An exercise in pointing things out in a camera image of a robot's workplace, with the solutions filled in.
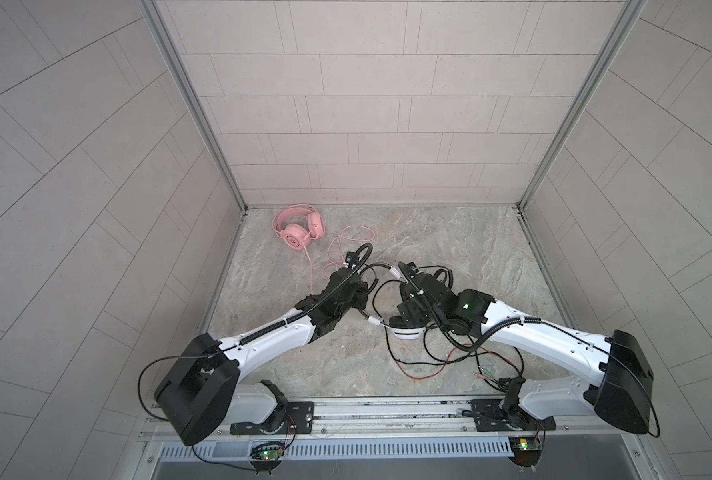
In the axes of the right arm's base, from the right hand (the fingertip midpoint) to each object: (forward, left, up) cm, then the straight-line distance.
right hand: (411, 304), depth 79 cm
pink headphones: (+33, +34, -1) cm, 48 cm away
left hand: (+8, +11, +1) cm, 13 cm away
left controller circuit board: (-30, +35, -7) cm, 47 cm away
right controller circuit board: (-32, -23, -12) cm, 41 cm away
